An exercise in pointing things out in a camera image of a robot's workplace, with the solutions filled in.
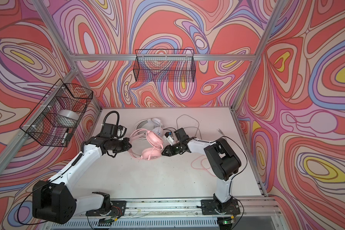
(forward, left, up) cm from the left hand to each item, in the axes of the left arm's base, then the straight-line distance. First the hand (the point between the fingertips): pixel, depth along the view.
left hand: (133, 144), depth 84 cm
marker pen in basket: (-3, +31, +13) cm, 34 cm away
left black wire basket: (+3, +33, +22) cm, 40 cm away
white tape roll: (+3, +29, +20) cm, 35 cm away
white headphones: (+23, -8, -11) cm, 27 cm away
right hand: (-2, -19, -10) cm, 22 cm away
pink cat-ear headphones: (-6, -15, +10) cm, 19 cm away
